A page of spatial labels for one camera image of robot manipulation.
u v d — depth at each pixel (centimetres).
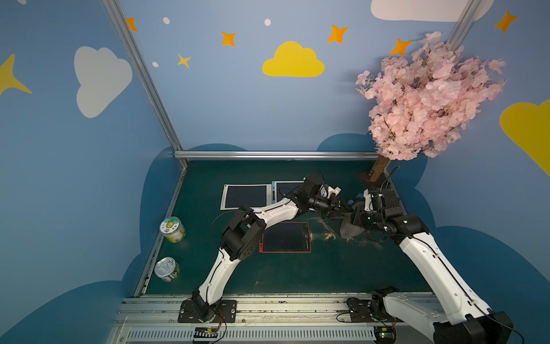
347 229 78
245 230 60
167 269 79
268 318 74
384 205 58
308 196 74
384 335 73
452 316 38
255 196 109
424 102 65
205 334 73
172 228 86
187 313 73
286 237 93
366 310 75
